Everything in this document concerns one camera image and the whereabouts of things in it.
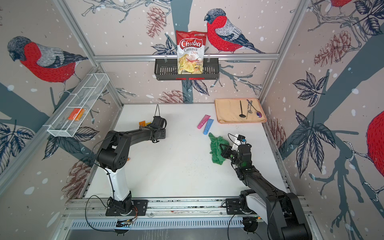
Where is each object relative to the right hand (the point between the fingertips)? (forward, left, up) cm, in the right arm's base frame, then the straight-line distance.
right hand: (219, 143), depth 86 cm
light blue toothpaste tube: (+19, +6, -9) cm, 22 cm away
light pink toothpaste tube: (+23, +10, -8) cm, 26 cm away
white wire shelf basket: (-4, +75, +22) cm, 78 cm away
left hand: (+14, +38, -7) cm, 41 cm away
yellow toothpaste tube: (+13, +46, +1) cm, 48 cm away
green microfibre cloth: (-1, +2, -6) cm, 6 cm away
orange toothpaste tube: (+21, +55, -9) cm, 60 cm away
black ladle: (+31, -20, -9) cm, 38 cm away
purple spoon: (+33, -33, -9) cm, 48 cm away
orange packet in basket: (-1, +70, +26) cm, 75 cm away
